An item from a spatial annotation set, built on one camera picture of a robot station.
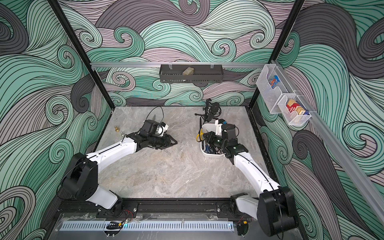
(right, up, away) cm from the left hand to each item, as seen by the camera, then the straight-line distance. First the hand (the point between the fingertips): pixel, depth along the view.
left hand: (175, 141), depth 82 cm
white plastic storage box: (+24, -8, +10) cm, 27 cm away
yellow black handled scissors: (+14, +3, +1) cm, 14 cm away
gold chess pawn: (-45, +5, +22) cm, 50 cm away
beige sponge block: (+7, +43, +9) cm, 44 cm away
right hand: (+17, +4, 0) cm, 17 cm away
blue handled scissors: (+20, -6, +13) cm, 24 cm away
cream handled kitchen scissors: (-20, +14, +32) cm, 40 cm away
